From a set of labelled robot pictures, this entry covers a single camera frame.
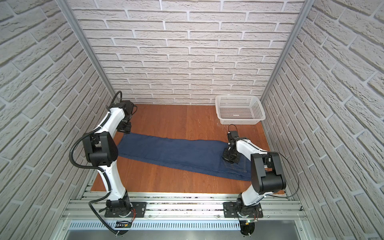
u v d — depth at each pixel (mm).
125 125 761
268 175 470
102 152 539
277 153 483
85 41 817
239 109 1100
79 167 489
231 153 768
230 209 741
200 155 947
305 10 701
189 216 729
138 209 739
